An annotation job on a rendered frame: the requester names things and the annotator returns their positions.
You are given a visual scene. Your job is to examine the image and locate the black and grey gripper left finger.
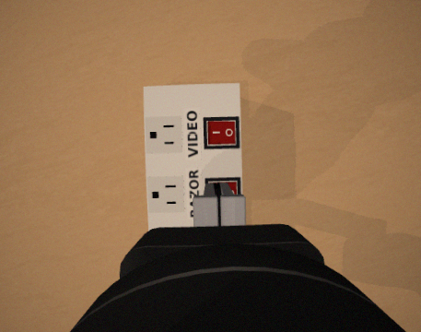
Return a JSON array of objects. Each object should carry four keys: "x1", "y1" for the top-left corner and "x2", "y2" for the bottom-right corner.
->
[{"x1": 193, "y1": 183, "x2": 218, "y2": 227}]

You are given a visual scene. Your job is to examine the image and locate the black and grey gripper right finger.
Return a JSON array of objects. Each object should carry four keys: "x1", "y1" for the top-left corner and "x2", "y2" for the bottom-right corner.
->
[{"x1": 216, "y1": 183, "x2": 246, "y2": 226}]

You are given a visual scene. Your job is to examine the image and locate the white power strip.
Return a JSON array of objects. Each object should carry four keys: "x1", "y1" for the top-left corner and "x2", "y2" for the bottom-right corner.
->
[{"x1": 144, "y1": 83, "x2": 242, "y2": 231}]

